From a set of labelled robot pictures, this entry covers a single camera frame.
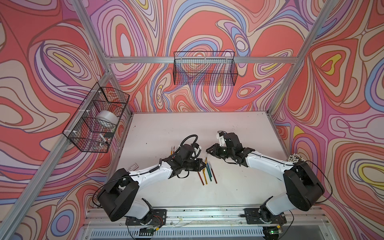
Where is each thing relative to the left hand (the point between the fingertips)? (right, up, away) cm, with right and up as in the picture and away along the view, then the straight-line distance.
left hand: (208, 167), depth 81 cm
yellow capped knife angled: (-1, +2, +2) cm, 3 cm away
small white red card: (-46, -3, +10) cm, 47 cm away
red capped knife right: (+2, -2, +10) cm, 11 cm away
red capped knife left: (-3, -8, +5) cm, 11 cm away
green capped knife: (+1, -5, +8) cm, 9 cm away
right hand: (0, +6, +5) cm, 8 cm away
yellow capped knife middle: (-1, -9, +5) cm, 10 cm away
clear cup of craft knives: (+43, +6, -7) cm, 44 cm away
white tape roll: (-52, +28, -6) cm, 59 cm away
